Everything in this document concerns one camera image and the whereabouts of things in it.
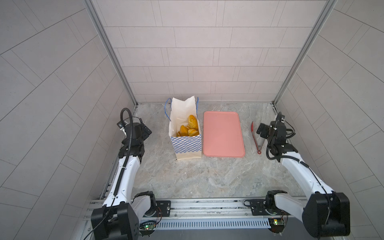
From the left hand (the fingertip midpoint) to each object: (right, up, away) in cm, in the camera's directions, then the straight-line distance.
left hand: (142, 127), depth 81 cm
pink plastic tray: (+46, -7, +18) cm, 50 cm away
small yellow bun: (+27, -3, +4) cm, 28 cm away
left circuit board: (+8, -42, -16) cm, 46 cm away
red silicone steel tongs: (+68, -14, +10) cm, 70 cm away
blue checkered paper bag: (+24, -10, -5) cm, 26 cm away
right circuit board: (+67, -44, -13) cm, 81 cm away
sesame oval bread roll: (+27, +2, +13) cm, 30 cm away
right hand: (+69, +1, +3) cm, 69 cm away
